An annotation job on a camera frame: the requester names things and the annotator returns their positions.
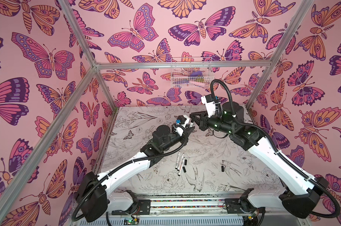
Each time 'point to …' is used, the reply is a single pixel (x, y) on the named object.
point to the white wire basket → (191, 77)
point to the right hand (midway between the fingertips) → (190, 114)
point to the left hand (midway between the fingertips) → (194, 124)
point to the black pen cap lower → (184, 170)
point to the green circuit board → (129, 221)
